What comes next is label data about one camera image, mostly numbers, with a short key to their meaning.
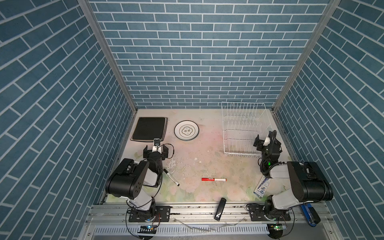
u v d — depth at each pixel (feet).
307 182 1.53
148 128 3.46
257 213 2.41
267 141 2.61
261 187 2.68
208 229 2.31
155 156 2.37
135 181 1.50
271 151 2.18
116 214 2.45
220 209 2.38
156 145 2.54
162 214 2.39
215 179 2.77
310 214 2.36
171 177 2.78
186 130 3.50
